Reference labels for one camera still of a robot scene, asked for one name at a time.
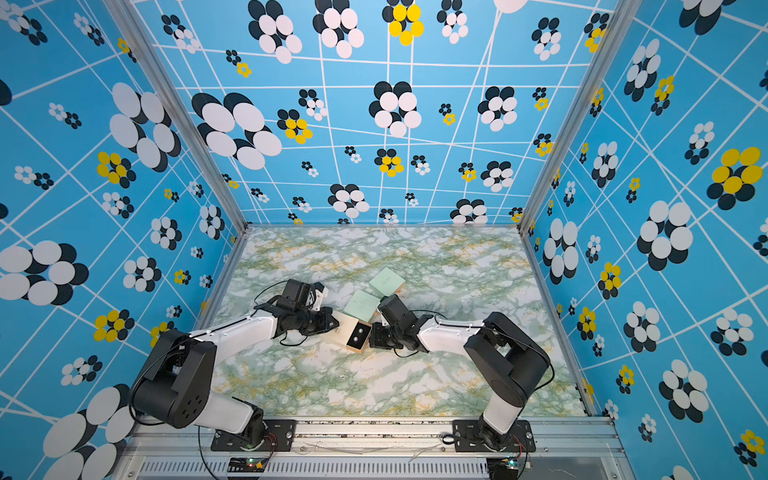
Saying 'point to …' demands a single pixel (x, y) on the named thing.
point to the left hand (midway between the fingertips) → (342, 322)
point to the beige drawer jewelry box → (350, 332)
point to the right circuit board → (506, 468)
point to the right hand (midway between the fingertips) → (371, 339)
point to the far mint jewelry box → (387, 283)
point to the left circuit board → (247, 465)
